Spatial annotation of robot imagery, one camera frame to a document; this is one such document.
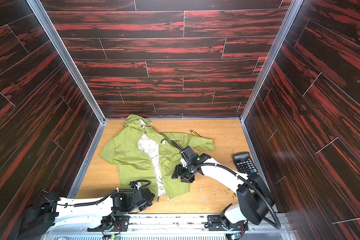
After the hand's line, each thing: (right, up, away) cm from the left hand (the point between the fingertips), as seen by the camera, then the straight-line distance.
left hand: (159, 197), depth 81 cm
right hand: (+10, +11, +1) cm, 15 cm away
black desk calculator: (+53, +16, +12) cm, 56 cm away
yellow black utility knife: (+22, +35, +30) cm, 51 cm away
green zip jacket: (-14, +21, +18) cm, 31 cm away
